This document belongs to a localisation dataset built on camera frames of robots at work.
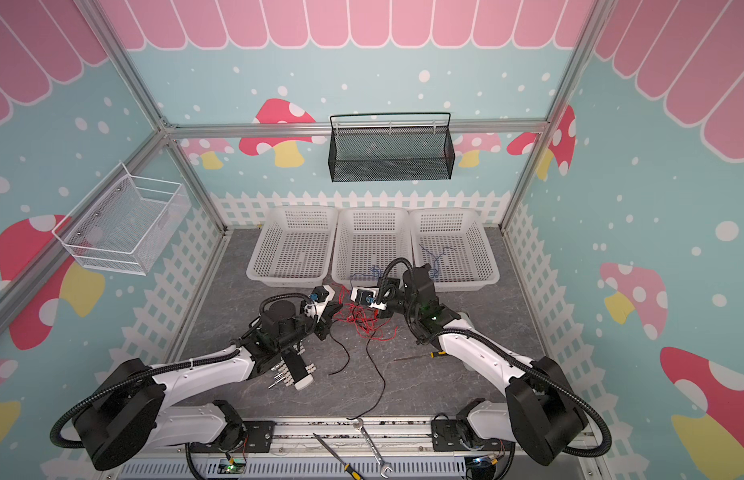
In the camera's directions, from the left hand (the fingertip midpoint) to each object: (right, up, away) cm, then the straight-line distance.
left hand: (340, 308), depth 83 cm
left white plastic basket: (-21, +18, +30) cm, 41 cm away
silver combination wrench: (+5, -29, -5) cm, 30 cm away
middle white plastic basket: (+5, +21, +34) cm, 40 cm away
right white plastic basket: (+41, +19, +33) cm, 55 cm away
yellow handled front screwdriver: (+5, -36, -14) cm, 39 cm away
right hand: (+6, +7, -4) cm, 11 cm away
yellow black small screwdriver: (+26, -15, +5) cm, 30 cm away
